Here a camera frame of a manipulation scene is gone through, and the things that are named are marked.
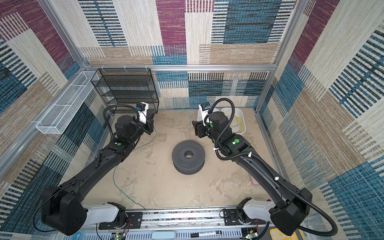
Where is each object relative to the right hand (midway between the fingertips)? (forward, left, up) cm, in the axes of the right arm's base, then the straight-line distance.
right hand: (200, 121), depth 72 cm
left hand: (+8, +23, +1) cm, 24 cm away
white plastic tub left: (+26, -1, -25) cm, 36 cm away
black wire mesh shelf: (+44, +50, -11) cm, 67 cm away
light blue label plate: (-41, +18, -28) cm, 53 cm away
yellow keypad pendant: (-43, -33, -31) cm, 62 cm away
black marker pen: (-41, -1, -31) cm, 52 cm away
